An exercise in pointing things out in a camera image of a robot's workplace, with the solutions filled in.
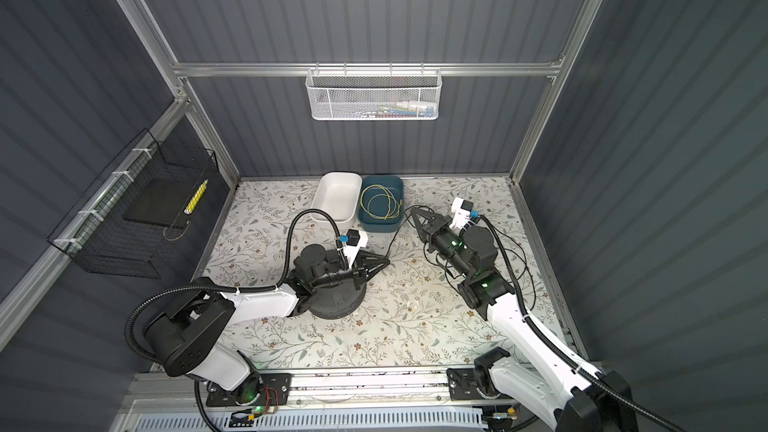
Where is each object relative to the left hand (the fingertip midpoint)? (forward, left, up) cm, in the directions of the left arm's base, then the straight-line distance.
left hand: (390, 261), depth 76 cm
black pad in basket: (+15, +58, +10) cm, 60 cm away
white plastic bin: (+41, +18, -17) cm, 48 cm away
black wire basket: (+9, +62, +10) cm, 64 cm away
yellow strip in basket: (+17, +50, +9) cm, 54 cm away
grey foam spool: (-4, +15, -13) cm, 20 cm away
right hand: (+4, -5, +14) cm, 16 cm away
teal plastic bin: (+35, +1, -17) cm, 39 cm away
